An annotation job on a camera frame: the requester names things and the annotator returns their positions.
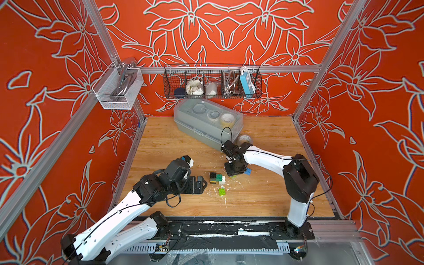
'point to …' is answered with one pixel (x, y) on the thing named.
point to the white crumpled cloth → (193, 87)
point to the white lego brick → (223, 181)
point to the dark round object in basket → (180, 93)
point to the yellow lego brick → (213, 182)
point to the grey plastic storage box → (213, 123)
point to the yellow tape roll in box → (227, 120)
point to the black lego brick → (212, 175)
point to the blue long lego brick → (248, 171)
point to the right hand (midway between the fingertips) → (226, 174)
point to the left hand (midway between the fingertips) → (200, 183)
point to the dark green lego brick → (218, 177)
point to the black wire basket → (212, 81)
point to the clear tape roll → (244, 138)
